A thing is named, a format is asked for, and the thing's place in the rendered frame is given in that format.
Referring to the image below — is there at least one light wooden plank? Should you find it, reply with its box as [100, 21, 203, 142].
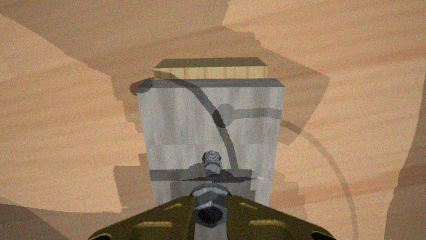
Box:
[153, 57, 268, 79]

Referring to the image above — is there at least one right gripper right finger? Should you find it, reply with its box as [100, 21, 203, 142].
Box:
[226, 195, 336, 240]

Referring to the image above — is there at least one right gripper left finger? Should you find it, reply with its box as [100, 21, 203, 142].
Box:
[87, 196, 195, 240]

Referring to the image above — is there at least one grey threaded bolt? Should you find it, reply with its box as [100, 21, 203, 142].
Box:
[204, 150, 220, 177]

